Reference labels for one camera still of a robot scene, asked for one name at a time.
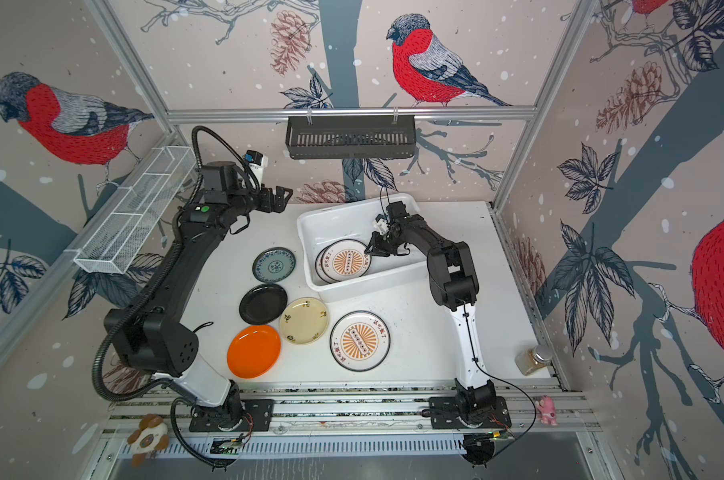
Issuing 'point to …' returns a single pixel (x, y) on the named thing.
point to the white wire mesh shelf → (133, 212)
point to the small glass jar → (531, 360)
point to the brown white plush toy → (149, 439)
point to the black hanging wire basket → (351, 137)
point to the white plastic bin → (355, 221)
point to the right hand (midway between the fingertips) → (367, 253)
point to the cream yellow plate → (304, 320)
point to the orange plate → (254, 351)
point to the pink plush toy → (547, 410)
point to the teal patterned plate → (273, 264)
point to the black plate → (263, 303)
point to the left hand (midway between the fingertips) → (275, 185)
